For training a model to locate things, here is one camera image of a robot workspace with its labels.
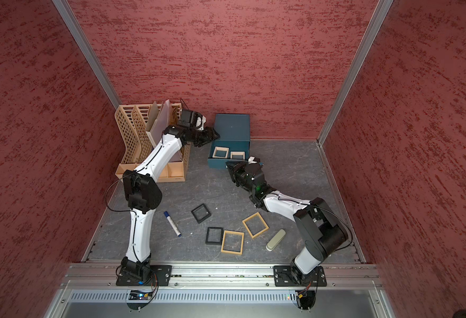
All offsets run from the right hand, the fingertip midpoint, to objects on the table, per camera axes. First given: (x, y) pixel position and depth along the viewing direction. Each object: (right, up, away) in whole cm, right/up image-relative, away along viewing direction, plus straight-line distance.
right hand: (224, 166), depth 85 cm
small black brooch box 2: (-4, -31, 0) cm, 31 cm away
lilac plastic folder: (-29, +20, +3) cm, 35 cm away
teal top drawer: (+4, +10, +12) cm, 16 cm away
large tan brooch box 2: (+4, -33, -2) cm, 33 cm away
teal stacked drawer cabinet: (+4, +19, +13) cm, 24 cm away
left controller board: (-31, -48, -13) cm, 58 cm away
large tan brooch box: (+13, -30, -2) cm, 33 cm away
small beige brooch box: (-2, +6, +9) cm, 11 cm away
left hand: (-5, +12, +8) cm, 15 cm away
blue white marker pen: (-24, -26, +2) cm, 35 cm away
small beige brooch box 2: (+6, +5, +8) cm, 11 cm away
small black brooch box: (-12, -23, +6) cm, 26 cm away
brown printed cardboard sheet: (-36, +26, +10) cm, 45 cm away
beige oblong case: (+22, -31, -4) cm, 38 cm away
